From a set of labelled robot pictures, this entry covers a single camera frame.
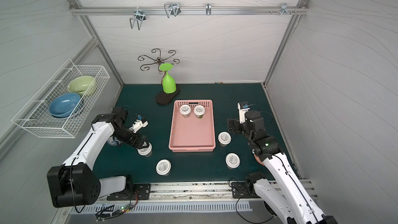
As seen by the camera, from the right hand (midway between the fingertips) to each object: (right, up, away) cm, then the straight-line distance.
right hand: (239, 116), depth 75 cm
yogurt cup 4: (-3, -23, +2) cm, 23 cm away
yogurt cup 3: (-37, -25, 0) cm, 45 cm away
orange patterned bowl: (+1, -12, -23) cm, 26 cm away
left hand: (-50, -14, +4) cm, 52 cm away
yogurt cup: (-29, +1, +22) cm, 37 cm away
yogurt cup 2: (-20, +1, +22) cm, 30 cm away
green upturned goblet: (-38, +17, +14) cm, 44 cm away
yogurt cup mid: (-48, -19, +4) cm, 51 cm away
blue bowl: (-77, +6, -11) cm, 78 cm away
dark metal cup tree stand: (-47, +9, +35) cm, 59 cm away
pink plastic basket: (-25, -14, +22) cm, 36 cm away
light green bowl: (-76, +15, -1) cm, 78 cm away
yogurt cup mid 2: (-6, -14, +11) cm, 18 cm away
